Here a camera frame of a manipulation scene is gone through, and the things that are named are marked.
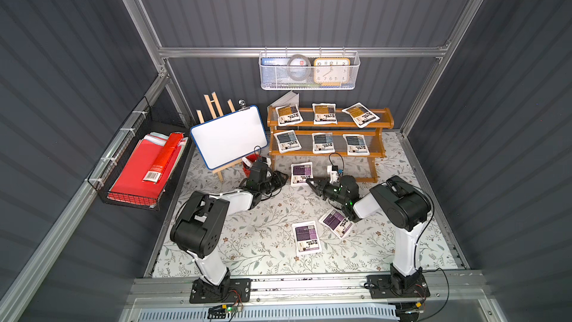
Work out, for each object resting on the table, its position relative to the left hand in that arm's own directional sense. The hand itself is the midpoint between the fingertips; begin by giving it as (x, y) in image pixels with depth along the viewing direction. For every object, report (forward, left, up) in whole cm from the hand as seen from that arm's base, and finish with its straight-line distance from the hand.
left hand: (290, 177), depth 92 cm
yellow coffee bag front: (+14, -28, +22) cm, 38 cm away
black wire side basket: (+9, +52, +23) cm, 58 cm away
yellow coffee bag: (+16, -14, +21) cm, 30 cm away
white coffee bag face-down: (+11, -28, +7) cm, 32 cm away
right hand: (-3, -6, 0) cm, 7 cm away
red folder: (-16, +48, +20) cm, 55 cm away
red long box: (-12, +43, +20) cm, 48 cm away
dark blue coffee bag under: (+13, +1, +8) cm, 15 cm away
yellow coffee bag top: (+14, 0, +22) cm, 26 cm away
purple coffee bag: (-17, -19, -8) cm, 26 cm away
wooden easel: (+19, +28, +19) cm, 39 cm away
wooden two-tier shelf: (+19, -38, +6) cm, 43 cm away
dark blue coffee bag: (+12, -14, +8) cm, 20 cm away
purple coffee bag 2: (-22, -6, -9) cm, 25 cm away
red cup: (+4, +15, +8) cm, 17 cm away
